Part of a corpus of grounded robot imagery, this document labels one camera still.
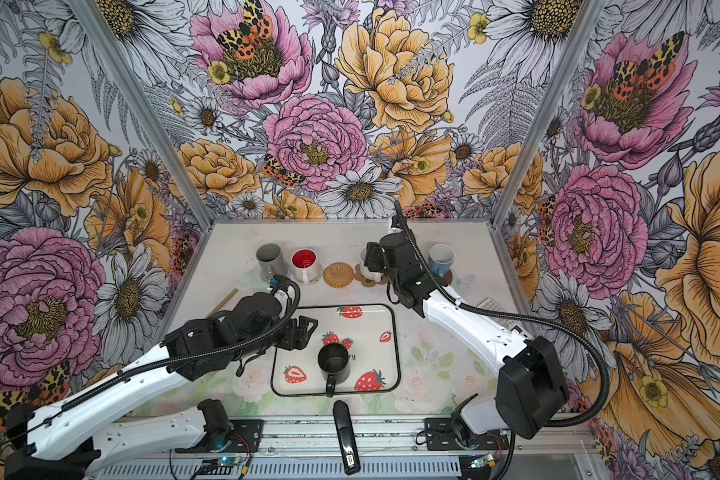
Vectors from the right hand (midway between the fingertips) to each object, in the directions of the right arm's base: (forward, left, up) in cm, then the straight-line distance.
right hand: (378, 254), depth 82 cm
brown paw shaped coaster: (+7, +4, -22) cm, 23 cm away
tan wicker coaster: (+9, +13, -22) cm, 28 cm away
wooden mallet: (+1, +49, -22) cm, 54 cm away
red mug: (+12, +25, -19) cm, 34 cm away
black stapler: (-40, +9, -19) cm, 45 cm away
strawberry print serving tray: (-12, +2, -24) cm, 27 cm away
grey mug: (+8, +34, -12) cm, 37 cm away
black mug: (-22, +13, -21) cm, 33 cm away
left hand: (-20, +19, -3) cm, 28 cm away
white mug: (+6, +2, -17) cm, 19 cm away
